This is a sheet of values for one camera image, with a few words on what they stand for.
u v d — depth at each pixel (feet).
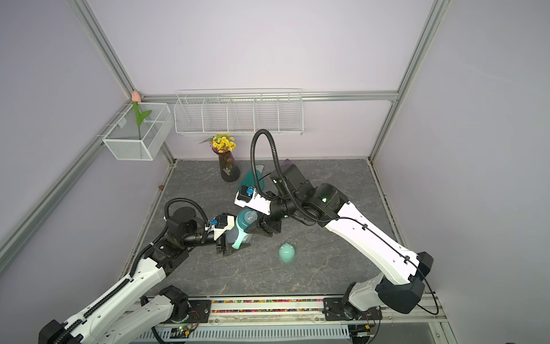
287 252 2.72
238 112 3.24
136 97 2.92
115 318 1.47
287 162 3.91
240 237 1.90
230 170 3.46
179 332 2.37
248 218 1.87
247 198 1.60
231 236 2.16
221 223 1.83
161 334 2.32
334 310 2.40
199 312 2.41
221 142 3.08
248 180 3.80
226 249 1.99
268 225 1.69
